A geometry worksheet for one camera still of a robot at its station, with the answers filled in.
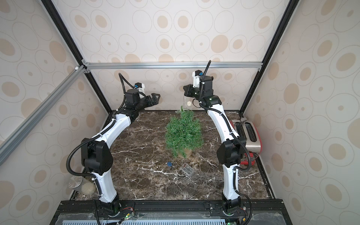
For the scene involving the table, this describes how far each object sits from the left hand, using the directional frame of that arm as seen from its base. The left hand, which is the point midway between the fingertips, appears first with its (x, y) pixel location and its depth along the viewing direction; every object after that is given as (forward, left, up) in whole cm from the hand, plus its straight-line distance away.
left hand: (159, 94), depth 85 cm
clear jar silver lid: (-46, +37, -25) cm, 64 cm away
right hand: (+2, -19, +5) cm, 19 cm away
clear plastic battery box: (-35, -18, -31) cm, 50 cm away
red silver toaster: (-17, -56, -14) cm, 60 cm away
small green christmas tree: (-27, -15, -3) cm, 31 cm away
